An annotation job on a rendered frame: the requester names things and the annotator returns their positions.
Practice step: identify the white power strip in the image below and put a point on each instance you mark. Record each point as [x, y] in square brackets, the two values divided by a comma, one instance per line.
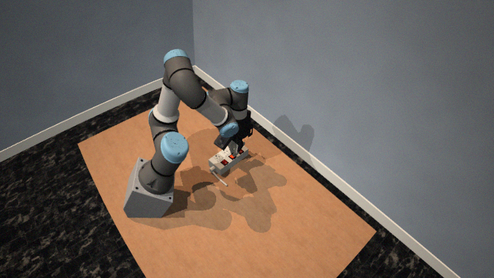
[223, 161]

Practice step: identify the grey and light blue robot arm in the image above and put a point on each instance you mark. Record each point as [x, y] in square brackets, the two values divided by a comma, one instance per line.
[180, 83]

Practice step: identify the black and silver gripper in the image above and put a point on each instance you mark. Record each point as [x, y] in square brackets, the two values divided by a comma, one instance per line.
[237, 142]

